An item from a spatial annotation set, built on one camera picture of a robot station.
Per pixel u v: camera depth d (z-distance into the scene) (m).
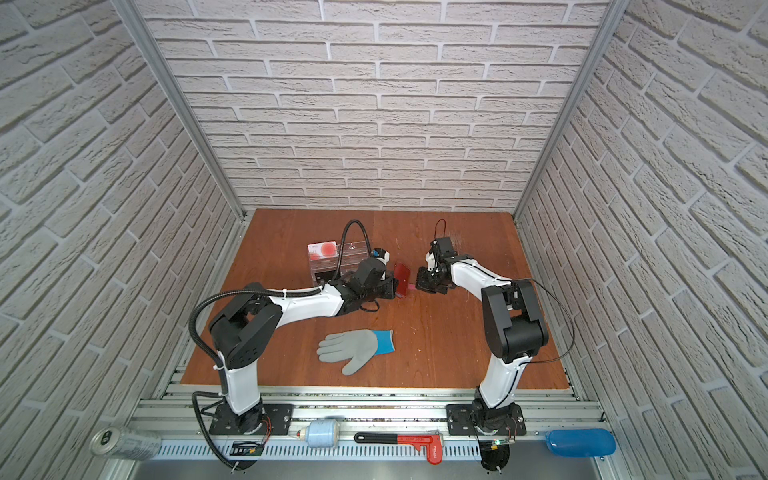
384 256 0.84
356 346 0.84
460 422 0.74
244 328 0.49
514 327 0.49
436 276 0.73
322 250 0.97
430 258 0.92
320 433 0.65
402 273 0.90
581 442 0.70
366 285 0.71
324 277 0.98
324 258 0.98
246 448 0.72
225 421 0.73
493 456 0.71
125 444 0.61
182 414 0.76
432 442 0.70
